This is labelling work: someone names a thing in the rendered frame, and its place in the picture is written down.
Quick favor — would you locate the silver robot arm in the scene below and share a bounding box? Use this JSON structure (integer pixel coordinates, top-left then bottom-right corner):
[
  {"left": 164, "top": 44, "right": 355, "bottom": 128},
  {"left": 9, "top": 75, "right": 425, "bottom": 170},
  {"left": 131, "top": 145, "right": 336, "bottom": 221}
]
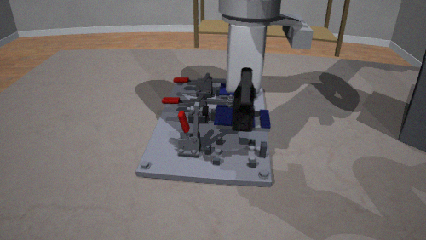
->
[{"left": 218, "top": 0, "right": 314, "bottom": 49}]

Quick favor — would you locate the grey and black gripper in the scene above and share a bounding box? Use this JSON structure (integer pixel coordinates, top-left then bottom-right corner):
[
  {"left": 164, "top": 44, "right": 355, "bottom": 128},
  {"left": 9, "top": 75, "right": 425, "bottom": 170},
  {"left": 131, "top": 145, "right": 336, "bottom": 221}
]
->
[{"left": 222, "top": 14, "right": 270, "bottom": 132}]

